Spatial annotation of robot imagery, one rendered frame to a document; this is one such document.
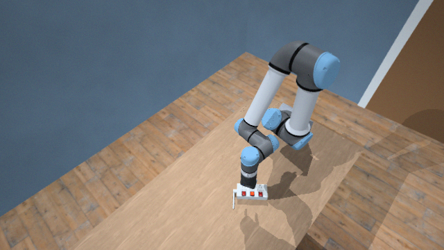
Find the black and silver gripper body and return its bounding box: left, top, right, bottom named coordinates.
left=240, top=169, right=257, bottom=190

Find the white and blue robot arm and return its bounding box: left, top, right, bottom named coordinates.
left=234, top=40, right=340, bottom=174

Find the light grey power strip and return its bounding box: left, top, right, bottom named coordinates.
left=233, top=183, right=268, bottom=209

